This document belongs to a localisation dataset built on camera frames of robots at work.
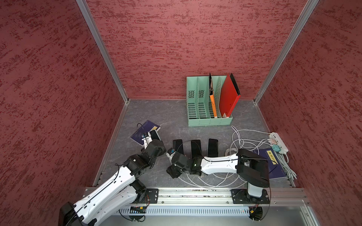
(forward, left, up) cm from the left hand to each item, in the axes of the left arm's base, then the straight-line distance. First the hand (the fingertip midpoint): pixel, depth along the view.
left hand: (157, 147), depth 79 cm
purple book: (-13, -71, -13) cm, 74 cm away
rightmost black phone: (+6, -35, -13) cm, 38 cm away
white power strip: (+9, -80, -10) cm, 82 cm away
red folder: (+39, -48, +3) cm, 62 cm away
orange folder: (+26, -32, +16) cm, 44 cm away
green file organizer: (+39, -28, -12) cm, 50 cm away
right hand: (-10, -8, -12) cm, 17 cm away
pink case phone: (+8, -11, -14) cm, 19 cm away
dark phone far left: (+5, +2, +6) cm, 8 cm away
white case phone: (+5, -23, -12) cm, 27 cm away
